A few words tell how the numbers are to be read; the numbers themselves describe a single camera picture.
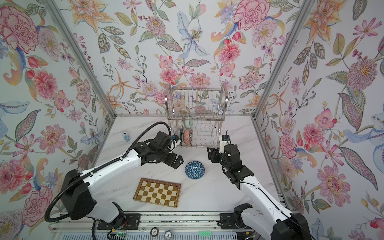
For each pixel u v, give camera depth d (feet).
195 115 4.41
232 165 2.02
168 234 2.21
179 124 3.30
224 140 2.31
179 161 2.38
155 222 2.48
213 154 2.36
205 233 2.29
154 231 2.36
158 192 2.64
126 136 3.35
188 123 3.23
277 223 1.34
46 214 1.24
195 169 2.97
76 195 1.36
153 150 1.97
